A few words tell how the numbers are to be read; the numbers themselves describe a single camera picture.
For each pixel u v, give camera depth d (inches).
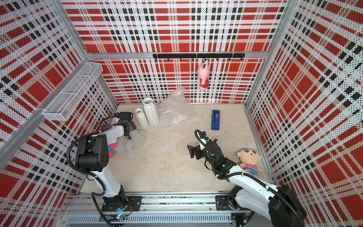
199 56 35.2
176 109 46.2
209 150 22.6
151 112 37.6
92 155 19.9
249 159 32.1
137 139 36.8
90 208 29.0
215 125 39.9
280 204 15.8
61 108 27.1
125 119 31.2
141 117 37.7
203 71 35.7
